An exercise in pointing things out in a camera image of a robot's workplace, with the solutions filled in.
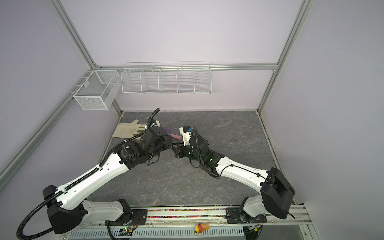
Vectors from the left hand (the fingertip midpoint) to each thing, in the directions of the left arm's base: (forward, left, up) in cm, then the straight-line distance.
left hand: (172, 141), depth 72 cm
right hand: (-2, +2, -2) cm, 3 cm away
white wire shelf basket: (+48, +5, +4) cm, 49 cm away
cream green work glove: (+29, +36, -26) cm, 53 cm away
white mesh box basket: (+43, +51, -1) cm, 66 cm away
